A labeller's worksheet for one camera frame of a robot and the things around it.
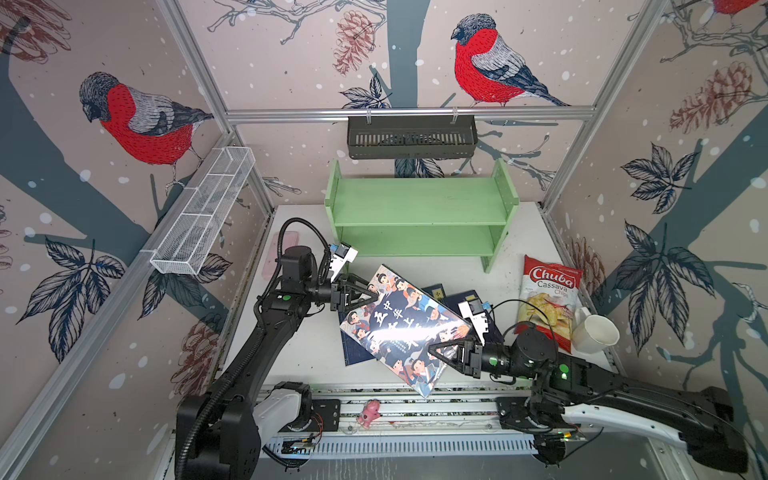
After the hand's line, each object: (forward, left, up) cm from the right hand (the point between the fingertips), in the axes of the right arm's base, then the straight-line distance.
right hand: (428, 356), depth 59 cm
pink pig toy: (-7, +13, -23) cm, 28 cm away
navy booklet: (+29, -5, -24) cm, 38 cm away
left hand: (+11, +12, +2) cm, 17 cm away
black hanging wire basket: (+74, +4, +5) cm, 74 cm away
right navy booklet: (+9, -5, +6) cm, 12 cm away
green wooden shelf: (+36, +1, +3) cm, 36 cm away
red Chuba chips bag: (+27, -39, -22) cm, 52 cm away
